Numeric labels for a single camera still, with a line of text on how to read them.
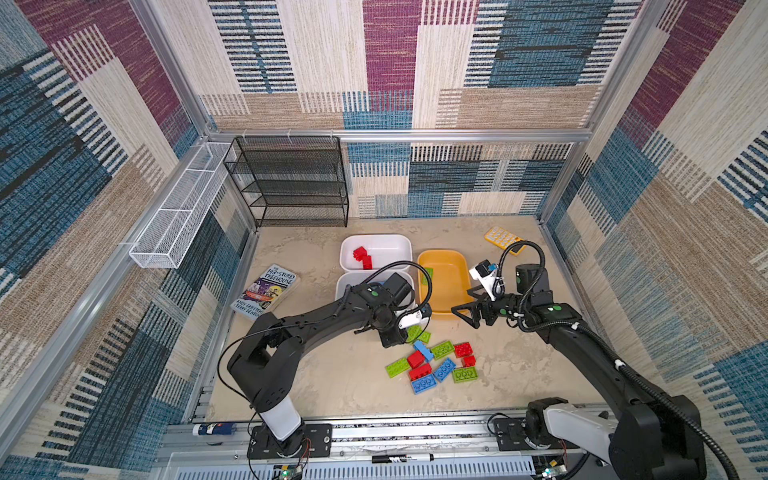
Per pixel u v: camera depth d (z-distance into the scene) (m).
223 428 0.75
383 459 0.71
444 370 0.84
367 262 1.05
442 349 0.87
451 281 1.00
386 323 0.71
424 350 0.85
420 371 0.83
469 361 0.85
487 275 0.70
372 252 1.11
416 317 0.76
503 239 1.12
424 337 0.89
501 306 0.71
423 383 0.81
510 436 0.73
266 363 0.45
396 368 0.85
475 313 0.70
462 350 0.87
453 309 0.76
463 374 0.83
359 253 1.09
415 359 0.85
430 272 1.05
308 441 0.73
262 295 0.98
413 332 0.75
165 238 0.71
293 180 1.09
